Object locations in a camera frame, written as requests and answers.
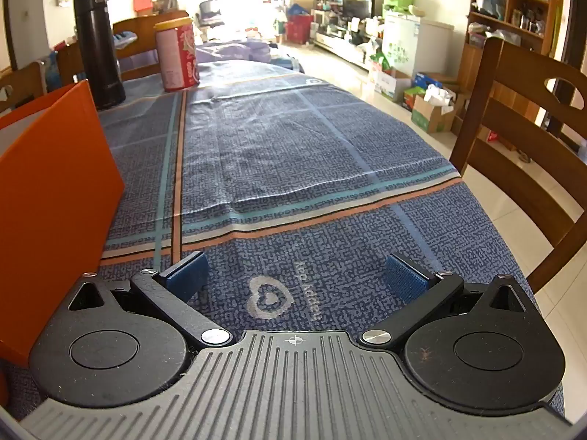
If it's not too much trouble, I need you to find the black thermos bottle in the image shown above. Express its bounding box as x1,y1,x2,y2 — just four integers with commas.
73,0,127,111

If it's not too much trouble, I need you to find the blue patterned tablecloth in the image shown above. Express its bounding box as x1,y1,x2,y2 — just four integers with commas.
0,59,565,422

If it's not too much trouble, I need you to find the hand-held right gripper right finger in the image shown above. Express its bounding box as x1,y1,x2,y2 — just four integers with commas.
360,252,528,347

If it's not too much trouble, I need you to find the wooden chair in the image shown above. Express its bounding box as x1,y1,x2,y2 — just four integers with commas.
112,10,191,81
449,37,587,294
0,62,47,115

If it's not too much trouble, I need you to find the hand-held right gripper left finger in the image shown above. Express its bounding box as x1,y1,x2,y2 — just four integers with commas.
68,251,232,349

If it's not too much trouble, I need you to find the red and pink tin can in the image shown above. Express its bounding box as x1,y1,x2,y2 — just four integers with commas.
153,17,200,92

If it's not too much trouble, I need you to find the wooden bookshelf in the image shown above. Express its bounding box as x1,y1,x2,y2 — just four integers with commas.
459,0,565,115

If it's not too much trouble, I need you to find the black television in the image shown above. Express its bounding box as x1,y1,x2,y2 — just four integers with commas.
344,0,374,21

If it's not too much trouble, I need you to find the red plastic basket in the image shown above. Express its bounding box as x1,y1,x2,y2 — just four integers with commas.
285,14,315,44

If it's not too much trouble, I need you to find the blue cardboard box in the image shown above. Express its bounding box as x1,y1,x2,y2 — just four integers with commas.
415,72,443,91

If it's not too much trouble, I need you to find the purple bedding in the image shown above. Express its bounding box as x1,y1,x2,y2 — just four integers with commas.
195,39,306,74

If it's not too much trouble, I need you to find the orange cardboard box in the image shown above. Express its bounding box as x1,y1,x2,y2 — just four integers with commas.
0,79,125,367

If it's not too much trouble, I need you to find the white television cabinet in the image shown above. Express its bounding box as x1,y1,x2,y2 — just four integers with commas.
314,27,383,69

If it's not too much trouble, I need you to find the white chest freezer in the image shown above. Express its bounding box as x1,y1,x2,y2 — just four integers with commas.
383,11,455,78

